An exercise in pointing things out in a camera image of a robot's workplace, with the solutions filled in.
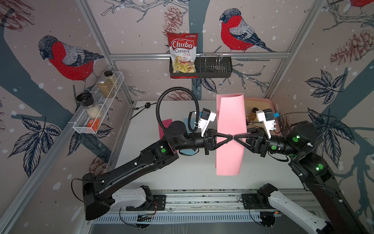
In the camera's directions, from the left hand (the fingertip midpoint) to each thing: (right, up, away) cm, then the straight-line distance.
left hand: (233, 139), depth 48 cm
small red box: (-58, +4, +17) cm, 61 cm away
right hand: (+2, +1, +2) cm, 3 cm away
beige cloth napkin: (+46, +15, +73) cm, 88 cm away
